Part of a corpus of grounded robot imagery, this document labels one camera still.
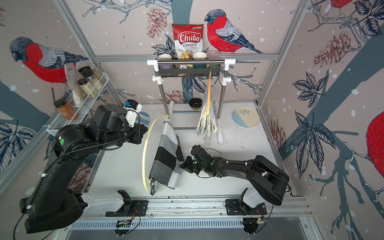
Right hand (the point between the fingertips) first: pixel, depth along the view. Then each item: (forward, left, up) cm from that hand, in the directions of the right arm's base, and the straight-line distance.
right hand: (180, 166), depth 81 cm
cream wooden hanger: (-13, +9, +23) cm, 28 cm away
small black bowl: (+53, -6, -2) cm, 53 cm away
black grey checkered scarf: (-1, +5, +9) cm, 10 cm away
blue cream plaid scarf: (+18, -15, +18) cm, 30 cm away
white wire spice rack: (+7, +52, +29) cm, 60 cm away
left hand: (+3, +9, +34) cm, 35 cm away
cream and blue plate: (+44, -46, -7) cm, 64 cm away
